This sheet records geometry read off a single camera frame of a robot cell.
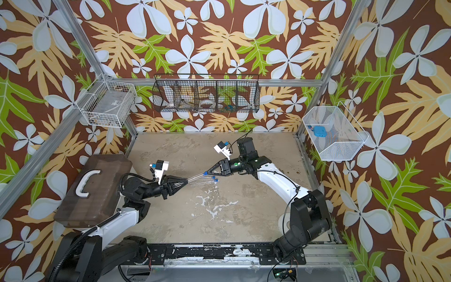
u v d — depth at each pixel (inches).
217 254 29.5
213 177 38.7
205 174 27.9
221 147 28.2
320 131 33.4
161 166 26.0
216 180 38.2
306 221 17.2
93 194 30.1
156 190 26.6
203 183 37.9
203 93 38.3
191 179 27.9
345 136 30.2
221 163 27.1
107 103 33.8
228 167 26.2
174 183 27.8
